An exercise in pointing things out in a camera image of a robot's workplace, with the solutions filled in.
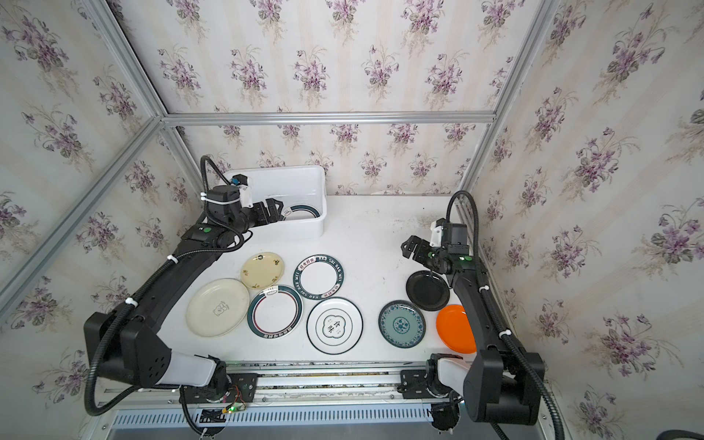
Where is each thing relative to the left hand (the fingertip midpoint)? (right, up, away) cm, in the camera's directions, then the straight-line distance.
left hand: (270, 205), depth 81 cm
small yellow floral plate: (-8, -22, +15) cm, 28 cm away
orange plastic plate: (+57, -38, +1) cm, 69 cm away
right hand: (+47, -14, +2) cm, 49 cm away
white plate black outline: (+19, -37, +3) cm, 42 cm away
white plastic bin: (0, +10, +30) cm, 32 cm away
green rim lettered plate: (+12, -25, +14) cm, 31 cm away
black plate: (+50, -29, +8) cm, 58 cm away
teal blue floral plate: (+41, -37, +4) cm, 55 cm away
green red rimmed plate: (0, -34, +5) cm, 35 cm away
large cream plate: (-20, -33, +7) cm, 39 cm away
